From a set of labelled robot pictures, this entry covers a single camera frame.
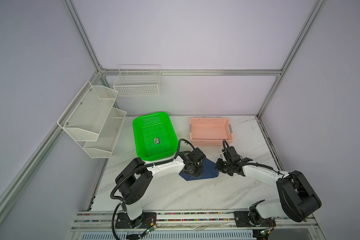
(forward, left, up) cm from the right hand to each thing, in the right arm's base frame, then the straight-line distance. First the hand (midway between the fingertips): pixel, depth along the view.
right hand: (214, 166), depth 90 cm
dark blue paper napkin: (-3, +3, 0) cm, 4 cm away
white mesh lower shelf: (+7, +68, +10) cm, 69 cm away
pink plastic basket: (+29, -1, -2) cm, 30 cm away
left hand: (-6, +10, +2) cm, 12 cm away
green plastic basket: (+25, +41, -2) cm, 48 cm away
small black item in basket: (+19, +39, -1) cm, 43 cm away
